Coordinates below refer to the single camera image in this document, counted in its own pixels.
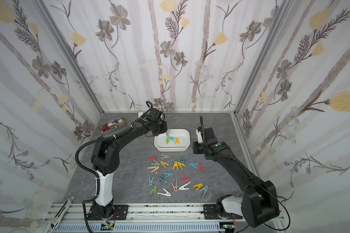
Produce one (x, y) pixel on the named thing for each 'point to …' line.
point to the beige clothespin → (155, 168)
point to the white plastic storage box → (183, 135)
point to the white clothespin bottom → (167, 193)
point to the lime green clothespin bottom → (154, 189)
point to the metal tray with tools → (112, 125)
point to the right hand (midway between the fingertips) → (196, 146)
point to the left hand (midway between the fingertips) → (170, 127)
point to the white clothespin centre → (182, 188)
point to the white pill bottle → (140, 113)
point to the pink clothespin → (175, 187)
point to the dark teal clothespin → (182, 160)
